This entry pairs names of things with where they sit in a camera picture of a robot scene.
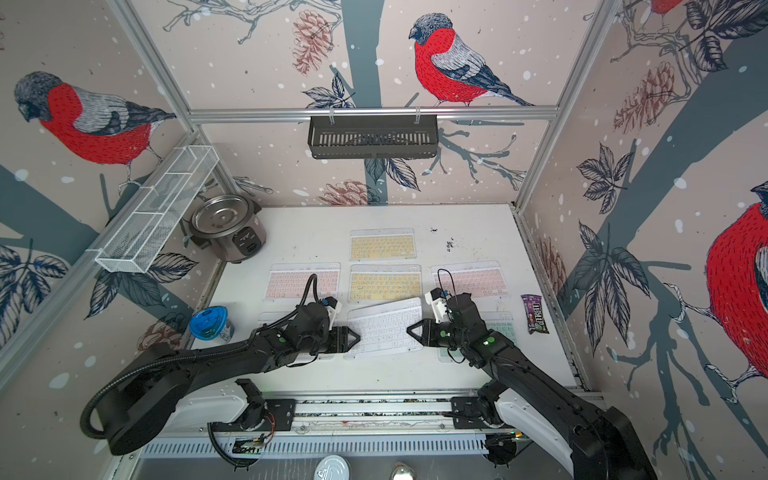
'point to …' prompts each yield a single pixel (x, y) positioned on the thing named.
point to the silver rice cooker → (230, 225)
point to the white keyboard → (382, 328)
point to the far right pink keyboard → (479, 279)
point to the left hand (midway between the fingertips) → (358, 336)
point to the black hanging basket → (373, 139)
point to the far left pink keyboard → (288, 280)
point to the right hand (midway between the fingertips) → (411, 327)
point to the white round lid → (333, 467)
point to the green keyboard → (501, 322)
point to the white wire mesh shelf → (142, 235)
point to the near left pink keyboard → (269, 318)
